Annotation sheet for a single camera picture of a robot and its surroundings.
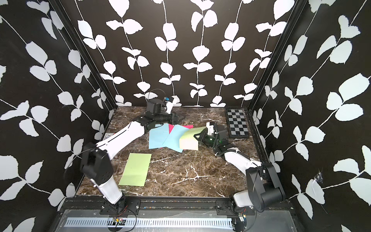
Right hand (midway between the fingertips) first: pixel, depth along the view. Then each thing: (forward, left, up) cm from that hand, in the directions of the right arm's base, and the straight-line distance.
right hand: (192, 134), depth 84 cm
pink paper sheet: (+17, +16, -16) cm, 29 cm away
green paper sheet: (-16, +35, -19) cm, 43 cm away
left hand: (+7, +5, +10) cm, 13 cm away
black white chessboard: (+20, -35, -15) cm, 43 cm away
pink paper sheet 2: (+19, +2, -17) cm, 26 cm away
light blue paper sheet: (+4, +14, -15) cm, 21 cm away
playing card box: (+9, +60, -14) cm, 62 cm away
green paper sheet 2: (0, +3, -8) cm, 8 cm away
